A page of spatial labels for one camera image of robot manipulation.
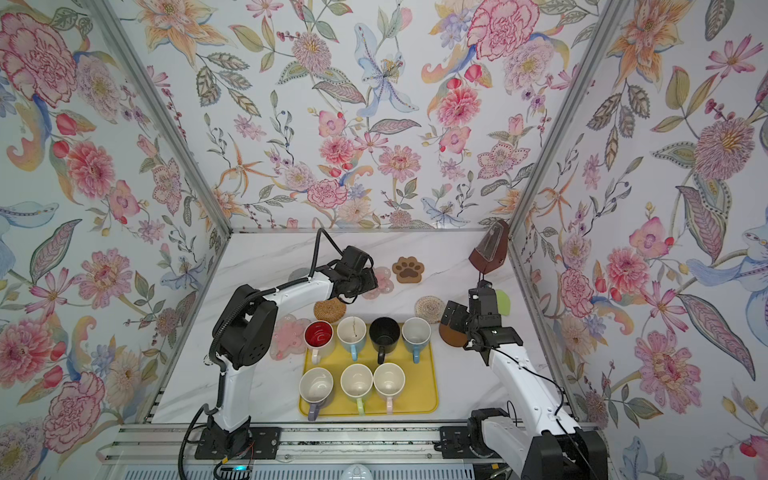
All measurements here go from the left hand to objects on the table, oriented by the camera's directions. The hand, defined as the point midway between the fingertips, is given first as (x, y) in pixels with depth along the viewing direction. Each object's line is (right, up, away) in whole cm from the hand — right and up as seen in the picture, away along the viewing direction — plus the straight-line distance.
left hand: (378, 284), depth 97 cm
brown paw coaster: (+11, +4, +13) cm, 17 cm away
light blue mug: (-8, -14, -7) cm, 18 cm away
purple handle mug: (-17, -26, -16) cm, 35 cm away
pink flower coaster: (+2, -1, +9) cm, 9 cm away
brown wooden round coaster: (+23, -16, -5) cm, 28 cm away
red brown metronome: (+38, +11, +4) cm, 40 cm away
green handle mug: (-6, -25, -16) cm, 30 cm away
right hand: (+24, -7, -11) cm, 27 cm away
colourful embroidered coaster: (+17, -8, +1) cm, 19 cm away
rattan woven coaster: (-15, -9, +1) cm, 18 cm away
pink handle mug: (+3, -25, -15) cm, 30 cm away
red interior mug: (-18, -14, -8) cm, 24 cm away
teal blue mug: (+11, -14, -9) cm, 20 cm away
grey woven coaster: (-29, +3, +12) cm, 32 cm away
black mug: (+2, -13, -12) cm, 18 cm away
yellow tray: (+11, -28, -18) cm, 35 cm away
